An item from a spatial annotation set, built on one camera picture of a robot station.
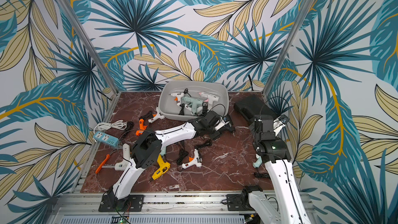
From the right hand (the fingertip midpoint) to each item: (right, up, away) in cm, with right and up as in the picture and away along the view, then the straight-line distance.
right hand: (265, 129), depth 71 cm
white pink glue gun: (-23, +17, +42) cm, 50 cm away
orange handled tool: (-83, -21, +13) cm, 87 cm away
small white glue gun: (-57, +5, +32) cm, 66 cm away
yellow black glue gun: (-49, -22, +11) cm, 55 cm away
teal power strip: (-86, -8, +21) cm, 89 cm away
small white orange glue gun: (-32, -19, +14) cm, 40 cm away
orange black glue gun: (-66, -2, +26) cm, 71 cm away
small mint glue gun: (+2, -20, +14) cm, 24 cm away
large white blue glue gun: (-72, -21, +10) cm, 75 cm away
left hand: (-20, -3, +21) cm, 29 cm away
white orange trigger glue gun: (-46, +18, +40) cm, 63 cm away
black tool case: (+7, +10, +37) cm, 38 cm away
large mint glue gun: (-34, +14, +37) cm, 52 cm away
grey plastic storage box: (-53, +11, +38) cm, 66 cm away
